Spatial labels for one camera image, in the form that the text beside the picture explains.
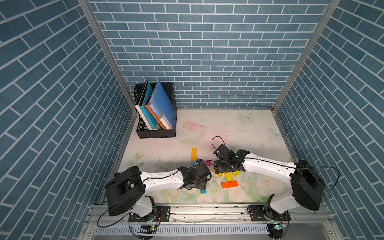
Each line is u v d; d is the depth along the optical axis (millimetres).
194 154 964
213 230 769
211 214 753
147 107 825
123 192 422
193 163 889
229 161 652
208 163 775
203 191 803
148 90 906
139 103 823
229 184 825
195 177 642
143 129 1069
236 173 868
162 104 1016
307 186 433
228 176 857
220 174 864
